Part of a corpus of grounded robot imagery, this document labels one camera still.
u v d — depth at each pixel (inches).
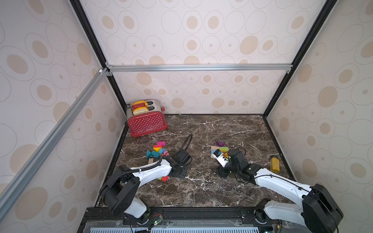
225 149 29.3
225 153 28.9
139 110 37.2
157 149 38.3
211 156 30.6
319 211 16.0
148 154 37.2
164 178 33.9
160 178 33.6
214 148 40.1
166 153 37.9
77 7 26.5
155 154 37.5
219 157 28.7
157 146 39.4
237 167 25.3
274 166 34.4
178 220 28.7
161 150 38.3
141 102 38.3
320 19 28.1
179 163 26.4
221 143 40.0
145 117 38.0
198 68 35.4
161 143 40.4
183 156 27.4
